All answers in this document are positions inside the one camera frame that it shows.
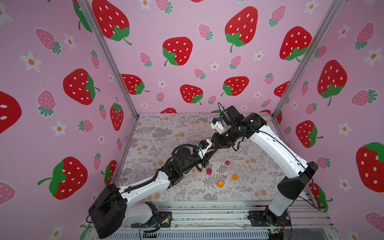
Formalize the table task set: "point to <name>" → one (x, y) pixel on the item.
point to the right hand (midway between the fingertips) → (213, 145)
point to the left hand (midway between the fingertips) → (215, 147)
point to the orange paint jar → (220, 184)
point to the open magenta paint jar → (209, 171)
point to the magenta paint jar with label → (213, 145)
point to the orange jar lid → (234, 177)
